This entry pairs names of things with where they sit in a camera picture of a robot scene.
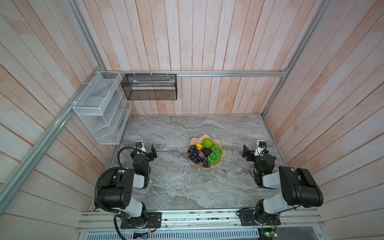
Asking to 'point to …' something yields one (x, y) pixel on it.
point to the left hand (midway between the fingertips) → (146, 148)
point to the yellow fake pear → (199, 146)
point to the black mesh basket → (150, 86)
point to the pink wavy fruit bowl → (192, 141)
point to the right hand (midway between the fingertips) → (252, 145)
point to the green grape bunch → (216, 155)
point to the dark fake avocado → (206, 151)
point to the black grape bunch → (193, 154)
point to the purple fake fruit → (201, 154)
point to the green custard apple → (207, 143)
